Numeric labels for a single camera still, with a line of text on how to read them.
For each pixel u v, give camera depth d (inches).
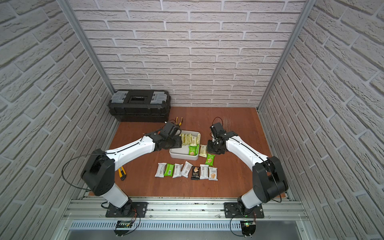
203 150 37.2
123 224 28.6
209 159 35.7
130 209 26.5
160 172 33.5
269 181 17.2
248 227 27.7
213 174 33.5
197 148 36.3
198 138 38.3
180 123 42.2
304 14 28.0
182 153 35.5
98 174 17.6
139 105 39.5
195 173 33.5
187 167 34.4
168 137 26.2
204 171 33.6
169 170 33.8
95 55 35.0
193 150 37.2
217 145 24.9
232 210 29.0
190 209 29.8
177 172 33.5
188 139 38.3
